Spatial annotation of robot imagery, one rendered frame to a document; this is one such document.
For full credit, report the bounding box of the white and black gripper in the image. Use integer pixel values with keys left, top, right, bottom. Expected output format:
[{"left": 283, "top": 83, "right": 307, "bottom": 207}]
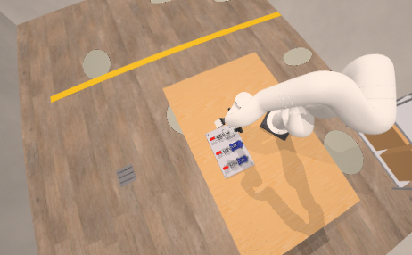
[{"left": 234, "top": 127, "right": 243, "bottom": 133}]

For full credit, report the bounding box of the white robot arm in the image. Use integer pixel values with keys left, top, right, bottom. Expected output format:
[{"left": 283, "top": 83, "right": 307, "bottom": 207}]
[{"left": 214, "top": 54, "right": 397, "bottom": 137}]

